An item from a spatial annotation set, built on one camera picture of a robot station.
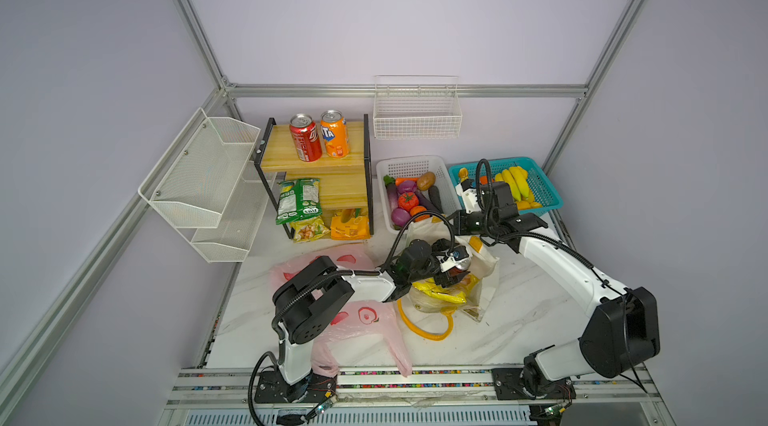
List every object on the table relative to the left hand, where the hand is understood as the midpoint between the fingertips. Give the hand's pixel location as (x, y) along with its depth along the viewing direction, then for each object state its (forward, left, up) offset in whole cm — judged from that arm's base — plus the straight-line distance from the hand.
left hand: (460, 255), depth 84 cm
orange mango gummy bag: (+14, +31, -6) cm, 35 cm away
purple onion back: (+33, +14, -6) cm, 37 cm away
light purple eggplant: (+33, +20, -8) cm, 39 cm away
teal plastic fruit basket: (+30, -35, -3) cm, 46 cm away
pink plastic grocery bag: (-16, +27, -8) cm, 32 cm away
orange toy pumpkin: (+23, +11, -7) cm, 26 cm away
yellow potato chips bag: (-12, +3, 0) cm, 12 cm away
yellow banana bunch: (+33, -26, -1) cm, 42 cm away
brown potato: (+37, +6, -7) cm, 38 cm away
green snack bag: (+14, +48, +8) cm, 50 cm away
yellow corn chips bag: (+14, +47, -7) cm, 50 cm away
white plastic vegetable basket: (+42, +11, -4) cm, 44 cm away
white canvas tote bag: (-5, -4, +6) cm, 9 cm away
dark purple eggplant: (+26, +7, -8) cm, 28 cm away
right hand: (+7, +5, +8) cm, 12 cm away
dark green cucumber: (+31, +4, -9) cm, 32 cm away
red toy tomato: (+27, +14, -7) cm, 31 cm away
